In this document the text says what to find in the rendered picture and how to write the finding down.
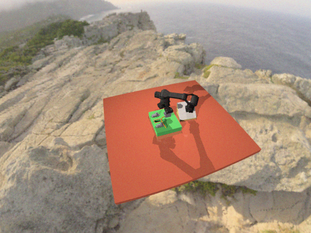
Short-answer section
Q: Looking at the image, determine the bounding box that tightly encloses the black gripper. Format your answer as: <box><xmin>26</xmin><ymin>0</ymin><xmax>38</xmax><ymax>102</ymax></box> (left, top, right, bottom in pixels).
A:
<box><xmin>160</xmin><ymin>100</ymin><xmax>173</xmax><ymax>114</ymax></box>

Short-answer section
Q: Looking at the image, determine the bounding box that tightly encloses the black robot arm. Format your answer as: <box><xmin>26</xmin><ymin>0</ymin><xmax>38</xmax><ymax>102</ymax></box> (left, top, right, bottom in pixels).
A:
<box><xmin>154</xmin><ymin>89</ymin><xmax>199</xmax><ymax>113</ymax></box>

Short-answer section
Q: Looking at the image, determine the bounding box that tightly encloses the green flat deck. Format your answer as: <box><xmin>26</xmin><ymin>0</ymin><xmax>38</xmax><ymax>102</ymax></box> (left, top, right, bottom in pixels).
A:
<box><xmin>149</xmin><ymin>109</ymin><xmax>182</xmax><ymax>137</ymax></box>

